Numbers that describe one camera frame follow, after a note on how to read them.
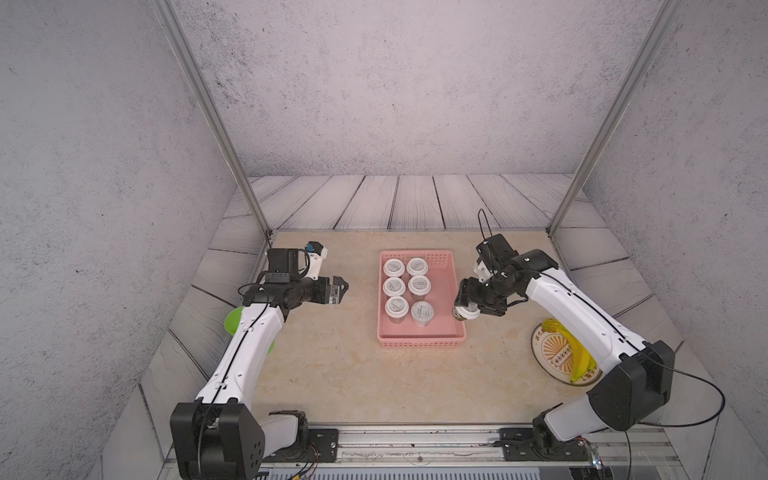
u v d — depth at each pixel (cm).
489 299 67
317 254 71
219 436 39
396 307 91
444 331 94
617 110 87
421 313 91
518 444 73
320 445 73
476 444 74
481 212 119
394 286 96
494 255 63
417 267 101
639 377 41
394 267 102
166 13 70
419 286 96
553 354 87
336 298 72
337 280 73
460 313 77
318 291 71
